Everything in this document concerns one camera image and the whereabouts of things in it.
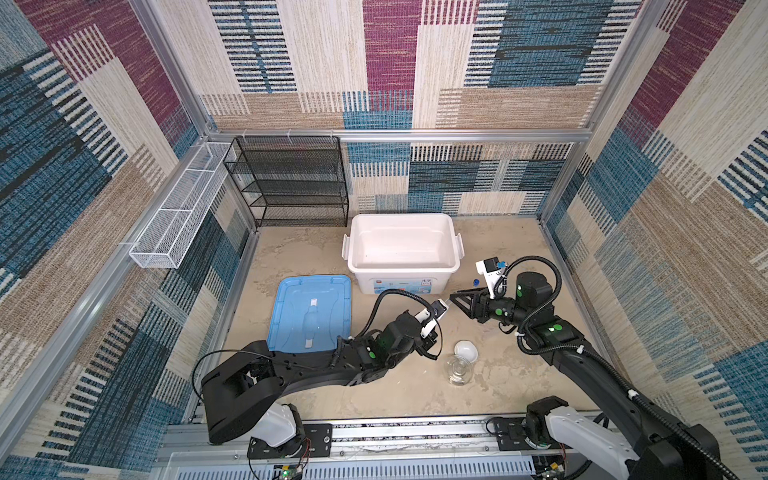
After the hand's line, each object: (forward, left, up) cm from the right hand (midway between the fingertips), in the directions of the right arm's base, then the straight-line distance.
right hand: (455, 300), depth 77 cm
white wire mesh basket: (+23, +84, 0) cm, 87 cm away
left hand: (-2, +5, -3) cm, 6 cm away
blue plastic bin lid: (+8, +41, -19) cm, 46 cm away
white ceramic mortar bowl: (-6, -5, -18) cm, 20 cm away
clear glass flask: (-13, -1, -13) cm, 19 cm away
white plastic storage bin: (+31, +11, -19) cm, 38 cm away
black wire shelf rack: (+52, +51, -2) cm, 73 cm away
